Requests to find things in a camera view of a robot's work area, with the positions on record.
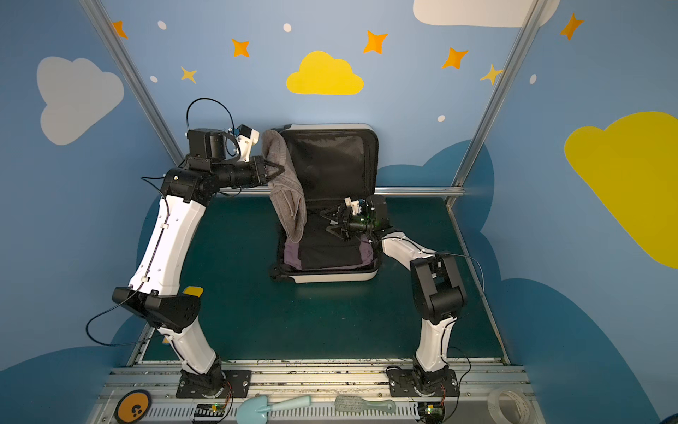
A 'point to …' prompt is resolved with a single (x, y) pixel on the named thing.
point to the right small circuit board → (431, 412)
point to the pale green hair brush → (349, 402)
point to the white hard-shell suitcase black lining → (335, 162)
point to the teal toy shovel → (255, 409)
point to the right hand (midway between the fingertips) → (324, 219)
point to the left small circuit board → (209, 410)
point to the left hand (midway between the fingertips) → (279, 166)
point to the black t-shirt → (320, 249)
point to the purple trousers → (293, 256)
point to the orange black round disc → (133, 406)
